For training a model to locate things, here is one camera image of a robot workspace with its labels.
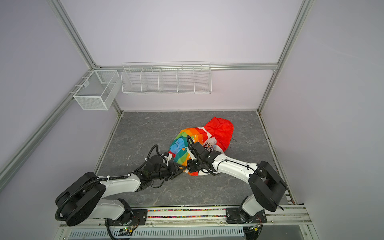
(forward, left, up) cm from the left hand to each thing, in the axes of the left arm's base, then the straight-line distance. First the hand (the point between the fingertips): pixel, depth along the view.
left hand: (184, 171), depth 81 cm
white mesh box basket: (+52, +55, +19) cm, 78 cm away
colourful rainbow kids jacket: (+28, -22, -7) cm, 36 cm away
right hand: (+2, -2, -1) cm, 3 cm away
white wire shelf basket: (+57, +10, +22) cm, 62 cm away
